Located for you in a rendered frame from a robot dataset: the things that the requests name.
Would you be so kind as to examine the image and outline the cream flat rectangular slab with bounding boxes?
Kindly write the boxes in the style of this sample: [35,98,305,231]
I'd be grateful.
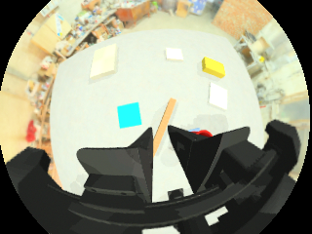
[90,44,117,81]

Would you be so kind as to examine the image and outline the yellow rectangular block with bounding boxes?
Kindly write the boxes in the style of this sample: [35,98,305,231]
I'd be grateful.
[202,58,225,79]

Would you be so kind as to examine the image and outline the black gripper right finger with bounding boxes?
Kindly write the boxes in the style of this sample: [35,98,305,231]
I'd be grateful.
[168,125,251,194]

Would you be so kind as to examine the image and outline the red cup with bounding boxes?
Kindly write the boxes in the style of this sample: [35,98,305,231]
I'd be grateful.
[191,130,211,137]

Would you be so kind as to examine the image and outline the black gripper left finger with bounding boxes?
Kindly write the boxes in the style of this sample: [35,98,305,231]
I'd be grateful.
[75,128,155,203]

